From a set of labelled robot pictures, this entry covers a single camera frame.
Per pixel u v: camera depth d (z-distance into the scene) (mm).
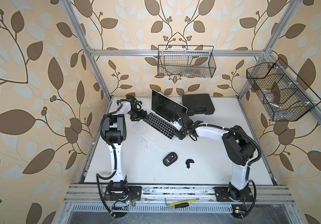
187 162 848
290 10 722
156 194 763
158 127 1018
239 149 504
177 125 866
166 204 719
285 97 724
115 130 614
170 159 845
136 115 934
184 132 735
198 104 1125
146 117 990
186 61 965
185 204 708
